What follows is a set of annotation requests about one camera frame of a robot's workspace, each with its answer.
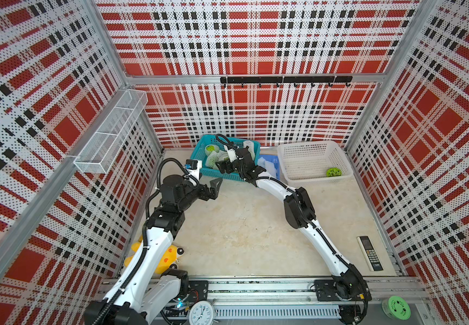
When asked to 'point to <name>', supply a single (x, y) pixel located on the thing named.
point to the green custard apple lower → (333, 172)
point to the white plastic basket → (308, 162)
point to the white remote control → (371, 254)
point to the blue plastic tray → (273, 158)
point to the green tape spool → (396, 308)
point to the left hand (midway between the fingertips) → (213, 176)
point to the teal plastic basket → (200, 142)
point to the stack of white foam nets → (268, 166)
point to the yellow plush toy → (169, 261)
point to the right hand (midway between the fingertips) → (224, 158)
